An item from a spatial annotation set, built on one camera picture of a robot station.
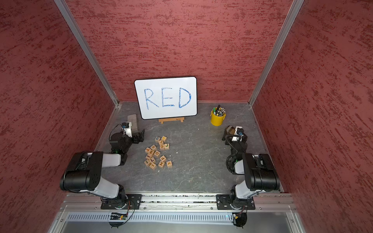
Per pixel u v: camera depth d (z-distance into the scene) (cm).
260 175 45
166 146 92
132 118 107
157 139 95
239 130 75
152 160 86
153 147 92
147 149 90
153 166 85
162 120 106
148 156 88
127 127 79
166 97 97
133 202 70
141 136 85
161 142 95
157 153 89
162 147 92
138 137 85
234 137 77
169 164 85
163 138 97
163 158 87
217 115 98
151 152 90
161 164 85
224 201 74
